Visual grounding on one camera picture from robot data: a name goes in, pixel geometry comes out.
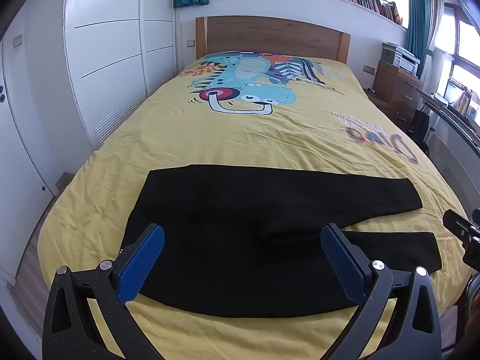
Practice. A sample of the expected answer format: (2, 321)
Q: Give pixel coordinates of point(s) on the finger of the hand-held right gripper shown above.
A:
(455, 223)
(473, 255)

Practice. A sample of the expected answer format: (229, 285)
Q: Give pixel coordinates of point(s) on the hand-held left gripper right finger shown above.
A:
(343, 262)

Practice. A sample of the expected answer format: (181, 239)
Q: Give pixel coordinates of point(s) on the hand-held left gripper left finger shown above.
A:
(142, 262)

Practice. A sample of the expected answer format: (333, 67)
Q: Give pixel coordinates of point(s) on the black pants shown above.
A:
(225, 232)

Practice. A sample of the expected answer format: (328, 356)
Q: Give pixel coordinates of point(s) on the black bag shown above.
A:
(420, 125)

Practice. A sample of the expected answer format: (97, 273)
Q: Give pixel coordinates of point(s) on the dark-edged desk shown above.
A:
(455, 118)

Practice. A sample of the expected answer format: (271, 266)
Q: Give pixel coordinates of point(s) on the yellow printed bed cover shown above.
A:
(281, 138)

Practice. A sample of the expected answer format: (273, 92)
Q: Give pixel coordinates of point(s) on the wooden dresser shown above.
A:
(397, 90)

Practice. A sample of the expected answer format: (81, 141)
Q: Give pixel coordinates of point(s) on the window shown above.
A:
(465, 60)

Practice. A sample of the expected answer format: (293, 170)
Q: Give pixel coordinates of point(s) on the white door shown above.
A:
(22, 138)

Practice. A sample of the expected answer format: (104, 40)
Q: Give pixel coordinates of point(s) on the white printer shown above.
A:
(403, 58)

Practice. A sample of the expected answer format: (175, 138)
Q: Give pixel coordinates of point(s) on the white wardrobe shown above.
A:
(108, 45)

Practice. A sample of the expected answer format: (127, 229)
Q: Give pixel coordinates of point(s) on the wooden headboard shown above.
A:
(270, 35)

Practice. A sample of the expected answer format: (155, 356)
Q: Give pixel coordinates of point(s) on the beige wall plate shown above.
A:
(368, 69)

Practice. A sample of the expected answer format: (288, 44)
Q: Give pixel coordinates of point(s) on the white wall switch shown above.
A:
(191, 43)

